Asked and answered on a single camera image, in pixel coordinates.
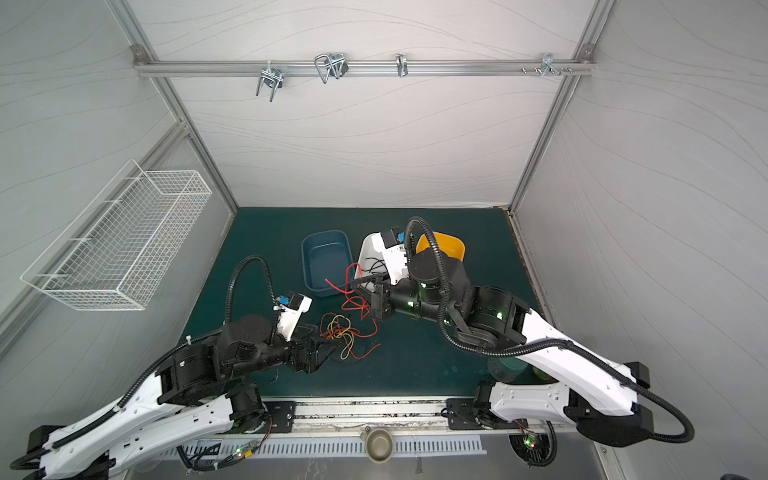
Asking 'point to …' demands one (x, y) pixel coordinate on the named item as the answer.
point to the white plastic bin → (371, 260)
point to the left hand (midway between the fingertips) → (332, 334)
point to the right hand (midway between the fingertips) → (357, 275)
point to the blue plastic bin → (326, 255)
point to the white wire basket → (117, 250)
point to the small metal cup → (379, 445)
